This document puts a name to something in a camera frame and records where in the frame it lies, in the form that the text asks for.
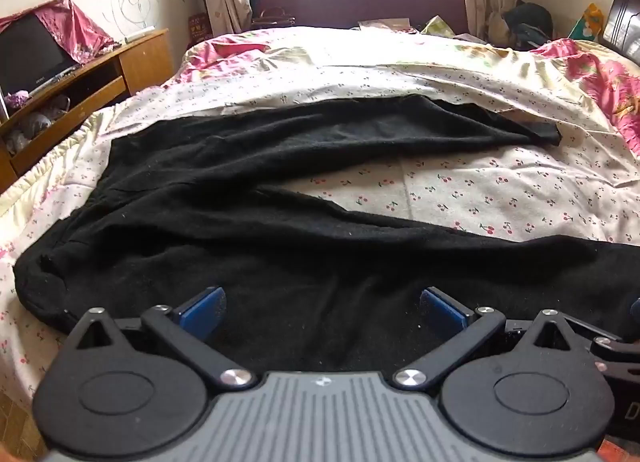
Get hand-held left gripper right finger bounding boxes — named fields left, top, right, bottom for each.
left=393, top=287, right=589, bottom=391

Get purple cloth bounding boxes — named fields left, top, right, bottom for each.
left=4, top=90, right=35, bottom=110

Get cream quilt with pink flowers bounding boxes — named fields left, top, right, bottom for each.
left=181, top=26, right=640, bottom=155

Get green yellow floral pillow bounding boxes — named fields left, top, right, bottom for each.
left=569, top=3, right=607, bottom=40

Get maroon upholstered bench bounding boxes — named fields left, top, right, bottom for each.
left=254, top=0, right=468, bottom=35

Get red box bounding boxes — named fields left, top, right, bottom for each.
left=187, top=13, right=211, bottom=43

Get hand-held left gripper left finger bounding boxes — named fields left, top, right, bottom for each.
left=66, top=286, right=254, bottom=390

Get black bag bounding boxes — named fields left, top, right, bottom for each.
left=502, top=1, right=555, bottom=50

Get black pants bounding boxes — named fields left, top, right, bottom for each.
left=14, top=94, right=640, bottom=378

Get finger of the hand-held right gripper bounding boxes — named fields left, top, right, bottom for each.
left=591, top=336, right=640, bottom=380

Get cherry print bed sheet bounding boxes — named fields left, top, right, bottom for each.
left=0, top=62, right=640, bottom=395

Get pink television cover cloth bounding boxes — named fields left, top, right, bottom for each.
left=0, top=0, right=122, bottom=65

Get black television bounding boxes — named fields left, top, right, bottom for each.
left=0, top=12, right=81, bottom=98

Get wooden television cabinet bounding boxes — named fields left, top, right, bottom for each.
left=0, top=28, right=176, bottom=195

